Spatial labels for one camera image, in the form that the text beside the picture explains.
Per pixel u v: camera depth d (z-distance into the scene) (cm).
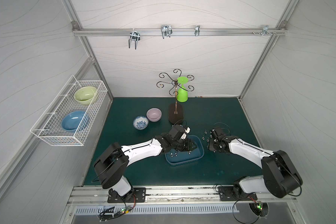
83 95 75
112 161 43
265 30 77
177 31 78
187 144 70
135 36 78
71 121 65
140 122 103
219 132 72
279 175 43
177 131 64
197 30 73
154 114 106
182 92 92
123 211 68
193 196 73
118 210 69
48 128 58
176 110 107
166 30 76
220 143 66
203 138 95
